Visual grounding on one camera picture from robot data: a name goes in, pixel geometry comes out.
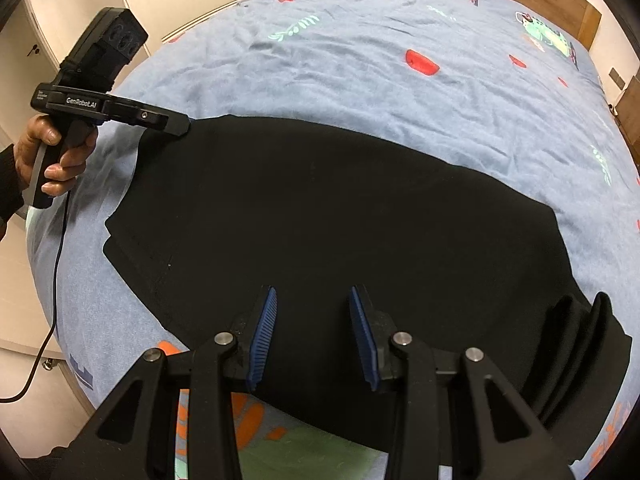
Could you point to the person's left forearm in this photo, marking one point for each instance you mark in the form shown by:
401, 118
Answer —
7, 185

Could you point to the blue printed bed sheet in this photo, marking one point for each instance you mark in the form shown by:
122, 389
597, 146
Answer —
350, 60

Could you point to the white wardrobe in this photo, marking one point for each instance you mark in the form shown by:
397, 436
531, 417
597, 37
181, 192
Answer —
200, 0

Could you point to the wooden bed headboard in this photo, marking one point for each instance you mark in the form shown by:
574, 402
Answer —
565, 0

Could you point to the person's left hand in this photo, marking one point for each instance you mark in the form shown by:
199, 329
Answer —
70, 167

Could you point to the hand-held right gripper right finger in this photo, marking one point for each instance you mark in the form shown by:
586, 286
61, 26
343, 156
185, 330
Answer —
362, 340

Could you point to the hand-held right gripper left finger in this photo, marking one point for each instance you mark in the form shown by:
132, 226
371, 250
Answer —
262, 340

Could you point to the white door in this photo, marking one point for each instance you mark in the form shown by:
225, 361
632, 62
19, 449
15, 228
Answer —
30, 25

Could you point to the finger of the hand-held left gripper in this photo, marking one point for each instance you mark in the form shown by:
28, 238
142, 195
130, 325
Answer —
155, 119

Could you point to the black pants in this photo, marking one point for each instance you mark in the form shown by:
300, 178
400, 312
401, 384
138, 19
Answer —
325, 200

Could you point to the wall outlet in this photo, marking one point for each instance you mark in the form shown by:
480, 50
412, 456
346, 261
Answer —
618, 77

